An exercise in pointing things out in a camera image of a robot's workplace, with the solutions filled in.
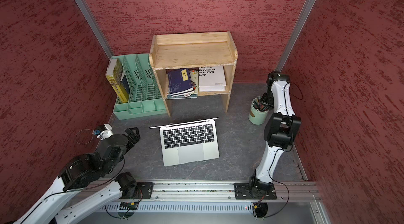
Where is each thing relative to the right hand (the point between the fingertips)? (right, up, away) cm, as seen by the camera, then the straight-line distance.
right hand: (269, 109), depth 86 cm
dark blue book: (-51, +16, +3) cm, 54 cm away
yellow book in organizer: (-91, +18, +8) cm, 93 cm away
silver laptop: (-45, -18, -3) cm, 48 cm away
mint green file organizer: (-81, +7, +26) cm, 85 cm away
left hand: (-68, -11, -18) cm, 72 cm away
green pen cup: (-5, -5, +5) cm, 9 cm away
